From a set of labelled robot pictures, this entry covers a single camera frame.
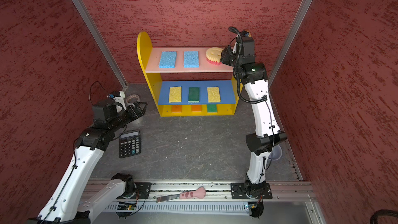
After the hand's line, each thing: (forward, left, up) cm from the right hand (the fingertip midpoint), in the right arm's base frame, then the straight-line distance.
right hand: (224, 56), depth 72 cm
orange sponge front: (+2, +15, -44) cm, 46 cm away
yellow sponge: (+2, +28, -29) cm, 40 cm away
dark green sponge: (+2, +16, -29) cm, 33 cm away
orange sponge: (0, +29, -42) cm, 51 cm away
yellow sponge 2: (+1, +4, -29) cm, 30 cm away
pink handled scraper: (-50, +15, -43) cm, 67 cm away
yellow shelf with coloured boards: (+16, +20, -32) cm, 41 cm away
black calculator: (-24, +54, -42) cm, 73 cm away
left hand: (-18, +40, -16) cm, 47 cm away
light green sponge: (0, +5, -42) cm, 42 cm away
